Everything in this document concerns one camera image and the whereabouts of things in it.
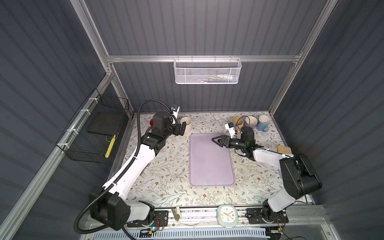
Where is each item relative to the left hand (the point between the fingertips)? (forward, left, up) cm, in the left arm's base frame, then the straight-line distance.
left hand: (176, 119), depth 78 cm
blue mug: (+10, -57, -20) cm, 62 cm away
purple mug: (+17, -53, -24) cm, 60 cm away
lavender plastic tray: (-12, -19, -29) cm, 37 cm away
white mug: (+14, -7, -20) cm, 25 cm away
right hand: (-6, -23, -15) cm, 28 cm away
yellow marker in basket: (-14, +31, -2) cm, 34 cm away
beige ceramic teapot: (+13, -41, -20) cm, 48 cm away
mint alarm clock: (-41, -23, -27) cm, 54 cm away
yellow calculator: (-5, -69, -28) cm, 75 cm away
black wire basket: (-8, +41, -2) cm, 42 cm away
